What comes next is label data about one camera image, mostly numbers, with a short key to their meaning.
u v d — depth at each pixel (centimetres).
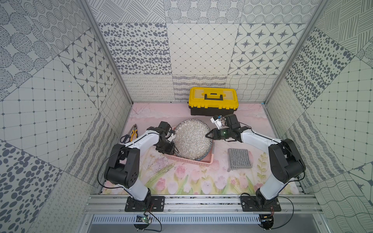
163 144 76
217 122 84
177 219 70
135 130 103
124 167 45
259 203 66
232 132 73
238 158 89
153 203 73
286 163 47
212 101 99
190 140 90
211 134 86
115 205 75
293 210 70
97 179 42
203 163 84
